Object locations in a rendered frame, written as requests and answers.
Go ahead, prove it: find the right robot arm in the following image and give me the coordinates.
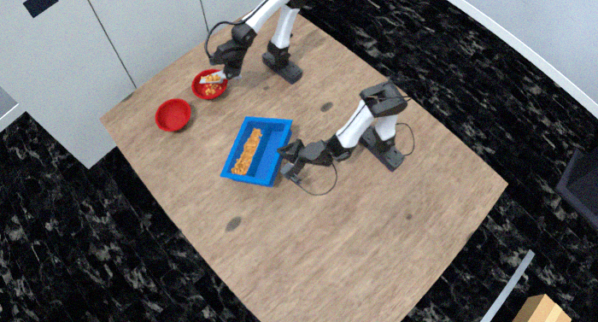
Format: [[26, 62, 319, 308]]
[[209, 0, 307, 80]]

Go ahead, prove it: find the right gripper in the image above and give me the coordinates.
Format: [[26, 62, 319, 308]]
[[209, 54, 244, 80]]

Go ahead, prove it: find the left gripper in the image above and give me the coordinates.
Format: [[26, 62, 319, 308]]
[[276, 139, 314, 184]]

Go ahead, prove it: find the blue box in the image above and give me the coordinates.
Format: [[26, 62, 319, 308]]
[[220, 116, 293, 187]]

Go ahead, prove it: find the red bowl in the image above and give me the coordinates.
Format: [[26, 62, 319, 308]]
[[191, 69, 228, 100], [155, 98, 191, 132]]

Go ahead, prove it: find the grey metal scoop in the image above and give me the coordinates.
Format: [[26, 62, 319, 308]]
[[200, 70, 242, 84]]

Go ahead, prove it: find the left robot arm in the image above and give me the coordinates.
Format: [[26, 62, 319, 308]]
[[304, 80, 408, 168]]

